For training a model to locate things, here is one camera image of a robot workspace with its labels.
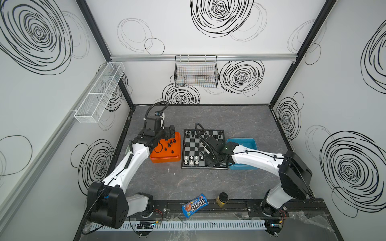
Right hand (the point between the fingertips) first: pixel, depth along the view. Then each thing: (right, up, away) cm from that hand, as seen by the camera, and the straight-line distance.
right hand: (205, 160), depth 84 cm
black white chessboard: (-7, +2, +8) cm, 10 cm away
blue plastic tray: (+30, +8, +13) cm, 33 cm away
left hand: (-21, +19, 0) cm, 28 cm away
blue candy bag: (-7, -20, -10) cm, 24 cm away
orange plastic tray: (-24, +3, +12) cm, 27 cm away
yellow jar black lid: (+7, -13, -15) cm, 21 cm away
